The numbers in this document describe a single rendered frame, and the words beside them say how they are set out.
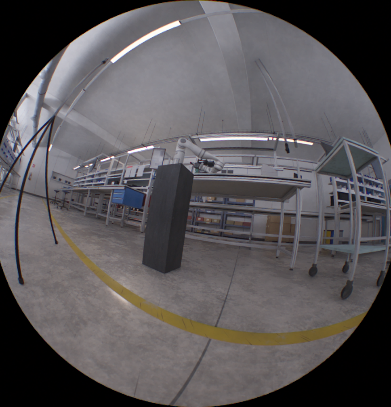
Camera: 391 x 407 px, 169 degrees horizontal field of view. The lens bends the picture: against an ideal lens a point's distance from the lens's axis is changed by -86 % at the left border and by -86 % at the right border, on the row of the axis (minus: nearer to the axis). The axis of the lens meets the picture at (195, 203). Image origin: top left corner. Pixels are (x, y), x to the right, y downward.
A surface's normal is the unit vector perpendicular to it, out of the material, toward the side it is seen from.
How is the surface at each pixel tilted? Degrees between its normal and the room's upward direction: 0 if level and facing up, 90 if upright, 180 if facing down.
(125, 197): 90
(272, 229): 90
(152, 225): 90
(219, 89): 180
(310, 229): 90
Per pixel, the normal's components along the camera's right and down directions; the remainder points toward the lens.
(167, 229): -0.40, -0.19
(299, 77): -0.14, 0.98
